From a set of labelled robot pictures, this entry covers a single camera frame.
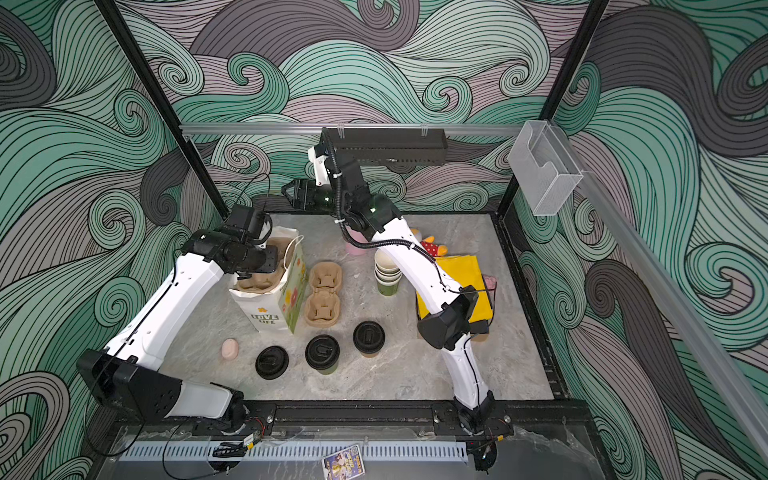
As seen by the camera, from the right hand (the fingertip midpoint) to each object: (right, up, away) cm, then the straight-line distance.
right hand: (293, 189), depth 68 cm
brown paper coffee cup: (+18, -43, +12) cm, 48 cm away
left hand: (-9, -17, +10) cm, 22 cm away
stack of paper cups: (+23, -22, +16) cm, 35 cm away
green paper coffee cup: (+7, -47, +10) cm, 49 cm away
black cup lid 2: (+6, -40, +5) cm, 41 cm away
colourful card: (+12, -63, -2) cm, 64 cm away
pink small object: (-23, -43, +16) cm, 51 cm away
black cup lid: (+18, -38, +10) cm, 43 cm away
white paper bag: (-5, -31, +10) cm, 33 cm away
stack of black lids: (-9, -46, +12) cm, 48 cm away
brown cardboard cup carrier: (+2, -32, +23) cm, 40 cm away
